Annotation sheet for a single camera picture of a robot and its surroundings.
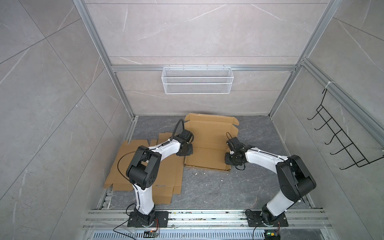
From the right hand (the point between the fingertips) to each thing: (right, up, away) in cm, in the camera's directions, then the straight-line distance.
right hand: (227, 159), depth 94 cm
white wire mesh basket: (-21, +53, +7) cm, 58 cm away
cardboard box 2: (-36, -11, -9) cm, 38 cm away
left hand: (-25, +7, +3) cm, 26 cm away
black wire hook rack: (+45, +7, -36) cm, 58 cm away
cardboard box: (-11, +17, 0) cm, 20 cm away
